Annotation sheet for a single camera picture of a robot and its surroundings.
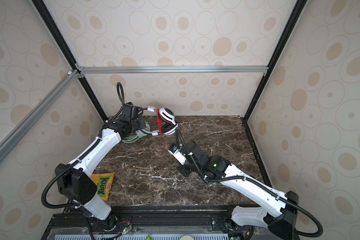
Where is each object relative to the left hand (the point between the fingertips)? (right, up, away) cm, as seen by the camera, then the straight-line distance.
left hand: (144, 118), depth 82 cm
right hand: (+19, -21, -11) cm, 31 cm away
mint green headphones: (-2, -9, -3) cm, 9 cm away
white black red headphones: (+12, -3, +1) cm, 12 cm away
